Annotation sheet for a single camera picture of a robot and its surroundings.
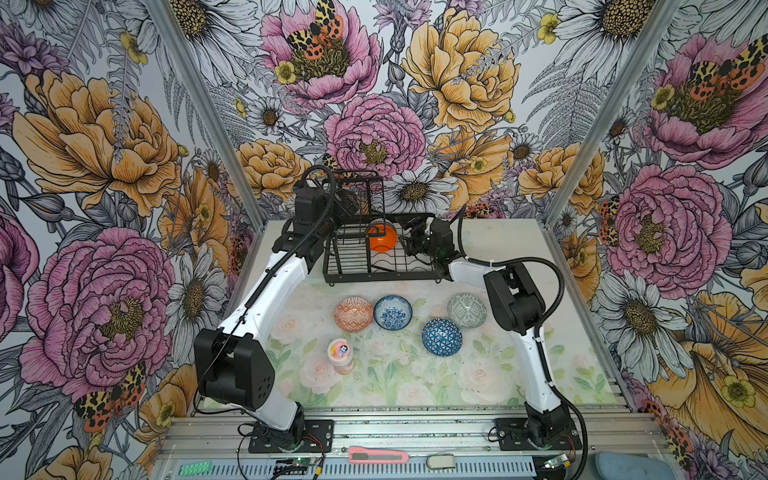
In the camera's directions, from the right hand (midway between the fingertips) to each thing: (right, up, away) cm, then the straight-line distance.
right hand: (396, 230), depth 100 cm
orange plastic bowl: (-5, -4, +9) cm, 11 cm away
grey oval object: (+10, -55, -30) cm, 64 cm away
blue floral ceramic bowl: (-1, -26, -5) cm, 26 cm away
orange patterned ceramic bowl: (-13, -26, -6) cm, 30 cm away
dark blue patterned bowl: (+13, -32, -10) cm, 36 cm away
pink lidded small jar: (-14, -33, -23) cm, 43 cm away
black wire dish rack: (-9, -5, -12) cm, 16 cm away
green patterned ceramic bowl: (+22, -26, -4) cm, 34 cm away
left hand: (-13, +4, -19) cm, 23 cm away
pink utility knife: (-9, -55, -29) cm, 62 cm away
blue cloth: (+48, -55, -32) cm, 80 cm away
